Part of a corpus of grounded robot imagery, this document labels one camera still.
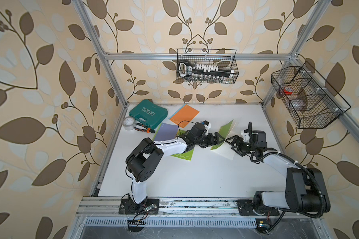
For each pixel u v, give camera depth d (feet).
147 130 3.41
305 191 1.39
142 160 1.70
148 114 3.55
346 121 1.92
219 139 2.53
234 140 2.65
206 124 2.72
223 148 3.04
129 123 3.55
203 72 2.72
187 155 3.00
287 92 2.69
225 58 2.99
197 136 2.33
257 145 2.31
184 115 3.70
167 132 3.46
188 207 2.49
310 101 2.41
